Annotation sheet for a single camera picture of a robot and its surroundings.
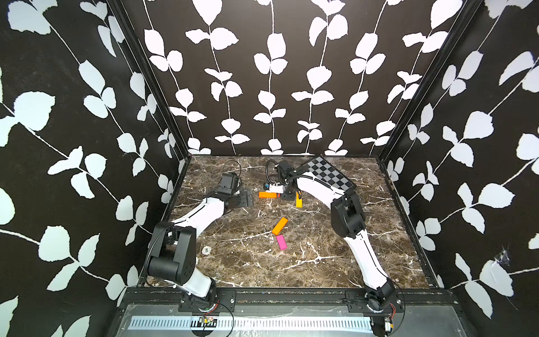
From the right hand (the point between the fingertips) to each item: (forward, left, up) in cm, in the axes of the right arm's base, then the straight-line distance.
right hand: (283, 188), depth 103 cm
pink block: (-26, +1, -3) cm, 27 cm away
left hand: (-8, +18, +6) cm, 21 cm away
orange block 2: (-19, +2, -3) cm, 19 cm away
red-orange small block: (-9, +2, +8) cm, 12 cm away
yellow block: (-7, -7, -2) cm, 10 cm away
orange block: (-2, +9, -3) cm, 9 cm away
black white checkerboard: (+13, -22, 0) cm, 26 cm away
